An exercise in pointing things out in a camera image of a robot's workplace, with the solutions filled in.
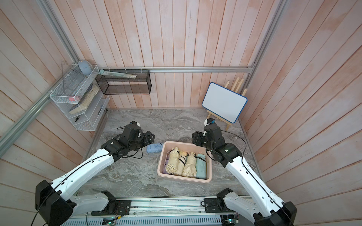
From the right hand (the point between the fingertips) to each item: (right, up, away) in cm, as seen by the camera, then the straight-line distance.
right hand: (195, 134), depth 76 cm
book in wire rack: (-63, +26, +10) cm, 69 cm away
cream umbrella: (-13, -18, -1) cm, 22 cm away
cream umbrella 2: (-3, -19, +2) cm, 20 cm away
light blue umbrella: (-25, -10, +17) cm, 32 cm away
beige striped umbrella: (-9, -21, +4) cm, 23 cm away
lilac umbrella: (-16, -16, +1) cm, 22 cm away
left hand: (-26, -4, +3) cm, 26 cm away
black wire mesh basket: (-60, +35, +31) cm, 76 cm away
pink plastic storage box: (-6, -9, +12) cm, 17 cm away
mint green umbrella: (+4, -20, +6) cm, 21 cm away
